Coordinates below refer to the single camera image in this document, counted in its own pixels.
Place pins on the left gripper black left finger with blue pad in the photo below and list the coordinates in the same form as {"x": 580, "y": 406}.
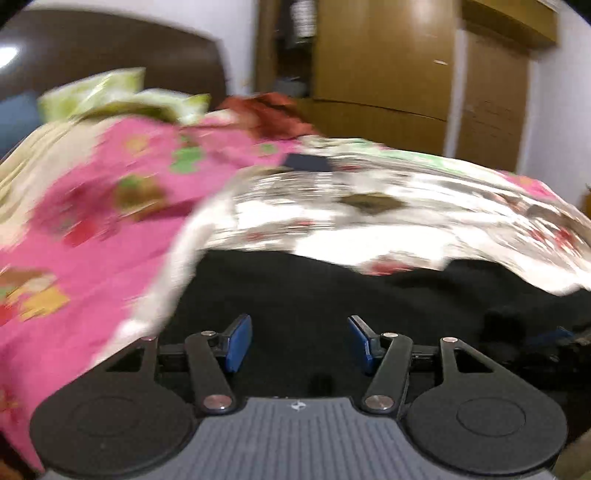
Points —
{"x": 211, "y": 357}

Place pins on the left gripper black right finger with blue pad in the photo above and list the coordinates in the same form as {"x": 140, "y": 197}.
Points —
{"x": 388, "y": 359}

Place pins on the black pants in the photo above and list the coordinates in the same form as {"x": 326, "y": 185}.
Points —
{"x": 300, "y": 309}

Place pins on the white floral satin bedspread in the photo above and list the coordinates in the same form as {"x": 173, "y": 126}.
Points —
{"x": 454, "y": 210}

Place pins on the gold brown flat box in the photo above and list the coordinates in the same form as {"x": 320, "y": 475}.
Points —
{"x": 373, "y": 203}

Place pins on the pink patterned bed sheet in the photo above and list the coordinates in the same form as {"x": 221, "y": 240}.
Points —
{"x": 89, "y": 211}

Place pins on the dark blue flat booklet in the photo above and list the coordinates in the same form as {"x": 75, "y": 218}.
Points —
{"x": 307, "y": 163}

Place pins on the orange red cloth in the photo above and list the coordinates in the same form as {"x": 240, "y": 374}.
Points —
{"x": 268, "y": 116}

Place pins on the green floral pillow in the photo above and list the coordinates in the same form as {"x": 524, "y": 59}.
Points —
{"x": 121, "y": 92}

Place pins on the brown wooden wardrobe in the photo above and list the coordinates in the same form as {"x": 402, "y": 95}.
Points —
{"x": 389, "y": 71}

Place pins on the brown wooden door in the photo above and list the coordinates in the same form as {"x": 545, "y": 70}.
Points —
{"x": 495, "y": 101}

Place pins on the dark brown headboard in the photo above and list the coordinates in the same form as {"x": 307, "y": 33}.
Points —
{"x": 59, "y": 46}

